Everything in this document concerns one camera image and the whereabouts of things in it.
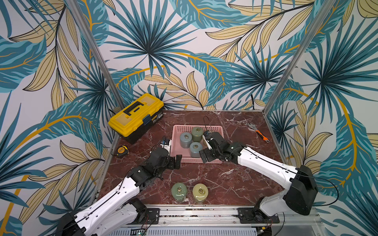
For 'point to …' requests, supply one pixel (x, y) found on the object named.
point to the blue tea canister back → (185, 139)
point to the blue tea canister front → (195, 147)
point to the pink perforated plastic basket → (176, 150)
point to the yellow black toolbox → (134, 120)
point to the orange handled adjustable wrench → (253, 127)
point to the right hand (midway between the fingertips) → (207, 150)
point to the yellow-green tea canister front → (200, 192)
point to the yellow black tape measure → (122, 151)
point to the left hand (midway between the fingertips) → (173, 156)
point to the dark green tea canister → (179, 191)
